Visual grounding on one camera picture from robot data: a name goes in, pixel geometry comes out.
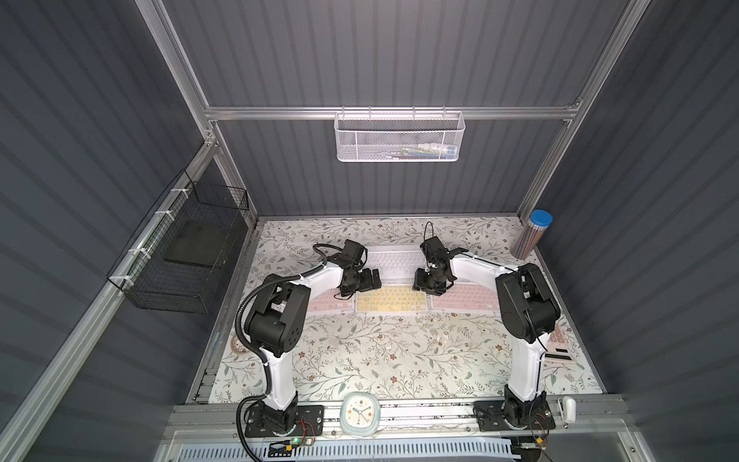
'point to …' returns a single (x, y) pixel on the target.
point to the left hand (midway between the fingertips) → (375, 289)
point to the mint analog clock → (360, 414)
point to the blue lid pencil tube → (530, 236)
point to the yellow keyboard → (392, 298)
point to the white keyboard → (396, 263)
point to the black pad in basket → (201, 242)
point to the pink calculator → (559, 348)
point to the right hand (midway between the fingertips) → (420, 288)
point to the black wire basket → (175, 261)
